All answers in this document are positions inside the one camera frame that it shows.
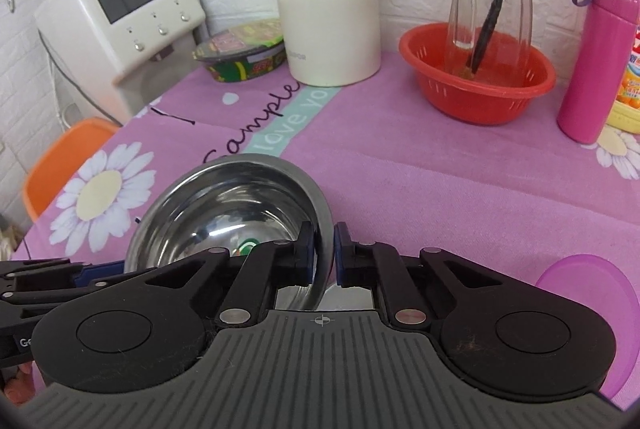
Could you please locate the stainless steel bowl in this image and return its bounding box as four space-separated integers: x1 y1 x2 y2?
125 154 333 310

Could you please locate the purple plastic bowl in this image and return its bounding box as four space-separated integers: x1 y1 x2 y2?
536 253 639 399

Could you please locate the left hand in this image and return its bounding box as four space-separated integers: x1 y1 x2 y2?
1 362 36 406

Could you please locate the orange plastic stool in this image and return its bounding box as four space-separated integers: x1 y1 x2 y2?
22 118 119 222

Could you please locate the purple floral tablecloth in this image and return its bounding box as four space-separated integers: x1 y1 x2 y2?
12 50 640 412

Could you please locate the instant noodle bowl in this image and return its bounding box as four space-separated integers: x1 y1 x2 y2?
192 18 286 82

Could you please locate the red plastic colander basket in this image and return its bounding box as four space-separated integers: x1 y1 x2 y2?
399 22 556 126

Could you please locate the white countertop appliance with screen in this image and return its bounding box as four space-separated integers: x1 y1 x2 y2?
35 0 205 123

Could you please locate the pink thermos bottle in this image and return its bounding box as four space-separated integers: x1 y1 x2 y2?
556 0 639 144

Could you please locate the yellow dish soap bottle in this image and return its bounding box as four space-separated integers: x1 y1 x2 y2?
598 0 640 136

